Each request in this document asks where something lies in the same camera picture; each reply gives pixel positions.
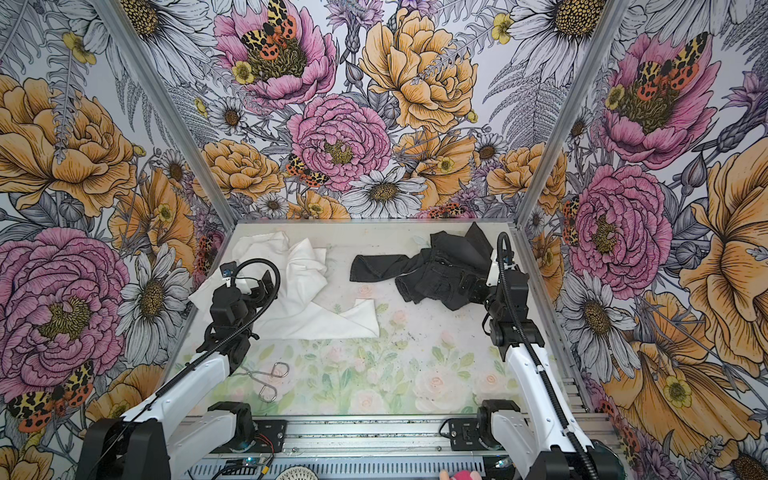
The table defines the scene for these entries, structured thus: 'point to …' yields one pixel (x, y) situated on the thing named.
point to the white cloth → (298, 313)
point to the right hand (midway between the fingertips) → (475, 281)
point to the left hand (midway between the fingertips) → (253, 283)
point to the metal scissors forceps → (267, 393)
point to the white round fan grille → (297, 473)
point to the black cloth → (451, 274)
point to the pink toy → (460, 475)
